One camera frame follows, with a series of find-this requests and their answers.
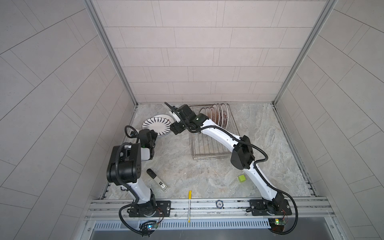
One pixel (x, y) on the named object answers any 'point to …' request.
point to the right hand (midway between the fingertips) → (173, 125)
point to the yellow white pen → (190, 198)
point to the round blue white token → (219, 204)
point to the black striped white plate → (159, 123)
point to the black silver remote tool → (152, 174)
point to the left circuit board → (148, 225)
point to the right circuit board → (277, 224)
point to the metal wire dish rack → (205, 147)
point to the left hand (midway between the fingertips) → (157, 126)
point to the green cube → (242, 178)
